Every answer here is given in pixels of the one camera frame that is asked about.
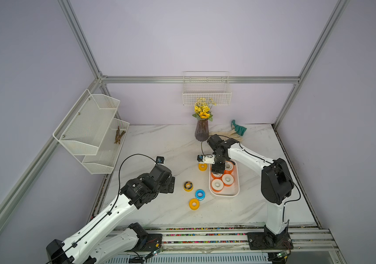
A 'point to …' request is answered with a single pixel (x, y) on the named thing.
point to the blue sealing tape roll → (200, 194)
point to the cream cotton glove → (226, 135)
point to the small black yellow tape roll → (188, 186)
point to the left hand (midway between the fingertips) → (160, 182)
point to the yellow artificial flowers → (202, 108)
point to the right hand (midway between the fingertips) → (218, 165)
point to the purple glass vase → (202, 131)
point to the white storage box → (231, 191)
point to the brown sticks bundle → (118, 135)
